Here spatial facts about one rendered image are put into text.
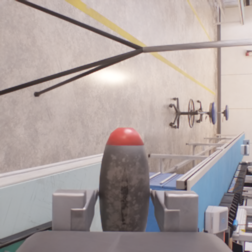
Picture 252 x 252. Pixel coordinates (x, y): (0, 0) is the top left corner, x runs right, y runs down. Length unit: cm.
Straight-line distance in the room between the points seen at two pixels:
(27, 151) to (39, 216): 156
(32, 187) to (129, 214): 25
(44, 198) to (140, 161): 28
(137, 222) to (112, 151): 4
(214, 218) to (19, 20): 174
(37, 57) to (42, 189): 170
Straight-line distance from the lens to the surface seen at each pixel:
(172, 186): 178
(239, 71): 1146
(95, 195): 16
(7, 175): 46
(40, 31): 214
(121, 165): 16
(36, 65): 206
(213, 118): 488
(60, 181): 45
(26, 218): 40
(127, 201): 16
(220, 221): 234
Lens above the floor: 125
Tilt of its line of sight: 22 degrees down
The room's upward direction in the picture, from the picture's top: 91 degrees clockwise
